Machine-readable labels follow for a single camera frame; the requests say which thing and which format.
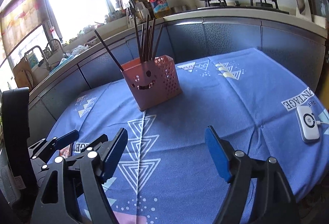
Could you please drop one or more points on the snack packet on table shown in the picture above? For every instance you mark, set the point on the snack packet on table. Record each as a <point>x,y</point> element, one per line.
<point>66,152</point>

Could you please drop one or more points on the yellow cooking oil bottle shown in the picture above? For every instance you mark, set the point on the yellow cooking oil bottle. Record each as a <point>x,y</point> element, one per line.
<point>160,8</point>

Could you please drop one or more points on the white portable device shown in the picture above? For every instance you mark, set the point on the white portable device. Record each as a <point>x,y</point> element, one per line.
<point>307,124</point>

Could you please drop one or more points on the pink plastic utensil holder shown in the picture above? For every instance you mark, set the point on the pink plastic utensil holder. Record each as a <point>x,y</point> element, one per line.
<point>152,82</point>

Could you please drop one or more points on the chrome sink faucet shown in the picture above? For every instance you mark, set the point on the chrome sink faucet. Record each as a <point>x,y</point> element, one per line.
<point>36,57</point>

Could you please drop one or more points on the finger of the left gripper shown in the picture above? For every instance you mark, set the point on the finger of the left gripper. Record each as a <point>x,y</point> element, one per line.
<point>89,147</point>
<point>44,149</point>

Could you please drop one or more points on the white kitchen countertop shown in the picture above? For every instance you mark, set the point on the white kitchen countertop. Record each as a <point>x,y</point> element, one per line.
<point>113,33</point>

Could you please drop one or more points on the blue patterned tablecloth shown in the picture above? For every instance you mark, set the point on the blue patterned tablecloth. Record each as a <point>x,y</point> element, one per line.
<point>166,173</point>

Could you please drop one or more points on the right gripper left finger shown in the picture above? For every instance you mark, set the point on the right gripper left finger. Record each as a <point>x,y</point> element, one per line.
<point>60,185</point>

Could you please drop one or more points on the brown wooden chopstick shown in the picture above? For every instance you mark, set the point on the brown wooden chopstick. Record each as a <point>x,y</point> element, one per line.
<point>157,43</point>
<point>108,50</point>
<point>137,38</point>
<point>144,44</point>
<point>141,44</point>
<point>148,41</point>
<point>147,24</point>
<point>151,40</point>

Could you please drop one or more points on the dish rack with items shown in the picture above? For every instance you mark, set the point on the dish rack with items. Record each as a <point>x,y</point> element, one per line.
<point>138,10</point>

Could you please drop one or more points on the gas stove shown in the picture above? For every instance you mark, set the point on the gas stove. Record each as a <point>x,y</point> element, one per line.
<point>253,4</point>

